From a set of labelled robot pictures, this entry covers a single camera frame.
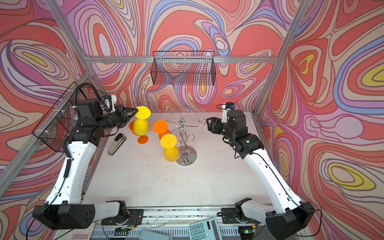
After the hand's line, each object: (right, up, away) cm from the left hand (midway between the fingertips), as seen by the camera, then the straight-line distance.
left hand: (138, 109), depth 67 cm
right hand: (+34, -7, +5) cm, 35 cm away
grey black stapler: (-26, -19, +33) cm, 46 cm away
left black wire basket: (-38, -8, 0) cm, 39 cm away
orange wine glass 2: (-11, -17, +37) cm, 43 cm away
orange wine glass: (+9, -8, +5) cm, 13 cm away
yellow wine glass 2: (+14, -20, +4) cm, 25 cm away
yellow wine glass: (-1, -7, +7) cm, 10 cm away
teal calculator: (+32, -56, +2) cm, 65 cm away
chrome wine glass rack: (+21, -25, +27) cm, 42 cm away
